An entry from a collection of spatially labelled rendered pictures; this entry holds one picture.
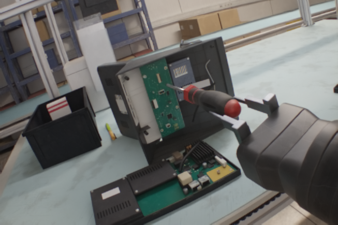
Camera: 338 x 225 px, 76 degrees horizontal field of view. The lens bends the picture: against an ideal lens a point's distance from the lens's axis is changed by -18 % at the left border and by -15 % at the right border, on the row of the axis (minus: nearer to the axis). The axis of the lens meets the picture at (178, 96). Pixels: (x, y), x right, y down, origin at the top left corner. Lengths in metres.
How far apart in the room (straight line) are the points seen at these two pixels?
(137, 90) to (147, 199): 0.21
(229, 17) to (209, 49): 3.69
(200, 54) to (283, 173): 0.41
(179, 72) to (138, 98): 0.10
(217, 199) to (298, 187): 0.25
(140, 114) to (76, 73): 0.50
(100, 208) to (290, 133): 0.34
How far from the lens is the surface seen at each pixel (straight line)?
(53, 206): 0.57
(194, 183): 0.43
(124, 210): 0.42
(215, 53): 0.56
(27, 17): 1.13
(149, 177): 0.47
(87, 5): 2.30
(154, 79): 0.50
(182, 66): 0.53
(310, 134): 0.21
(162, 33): 4.79
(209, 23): 4.04
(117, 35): 4.13
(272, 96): 0.24
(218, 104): 0.26
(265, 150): 0.20
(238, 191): 0.42
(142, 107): 0.51
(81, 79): 0.97
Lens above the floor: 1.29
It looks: 19 degrees down
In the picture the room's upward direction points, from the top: 16 degrees counter-clockwise
